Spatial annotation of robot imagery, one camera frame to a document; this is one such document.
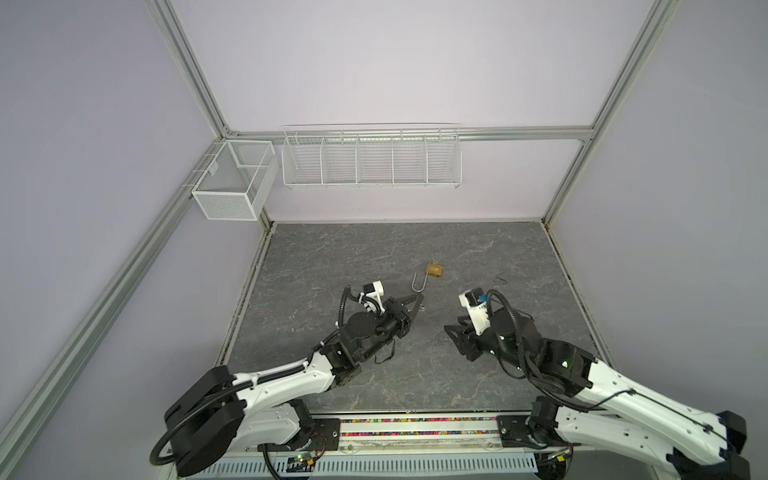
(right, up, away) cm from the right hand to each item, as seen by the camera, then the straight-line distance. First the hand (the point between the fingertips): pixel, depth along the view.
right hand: (453, 325), depth 71 cm
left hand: (-6, +6, -1) cm, 9 cm away
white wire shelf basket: (-21, +49, +27) cm, 60 cm away
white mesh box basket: (-68, +42, +32) cm, 86 cm away
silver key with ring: (-7, +4, 0) cm, 9 cm away
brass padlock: (0, +11, +35) cm, 36 cm away
